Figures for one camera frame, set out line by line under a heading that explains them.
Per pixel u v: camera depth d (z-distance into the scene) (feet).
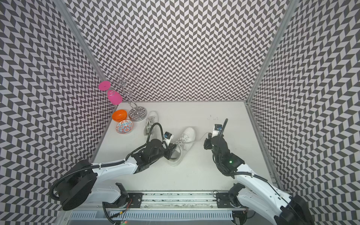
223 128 1.75
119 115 3.42
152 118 3.18
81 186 1.35
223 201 2.46
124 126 3.34
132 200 2.36
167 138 2.38
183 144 2.66
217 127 2.18
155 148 2.09
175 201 2.45
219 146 1.82
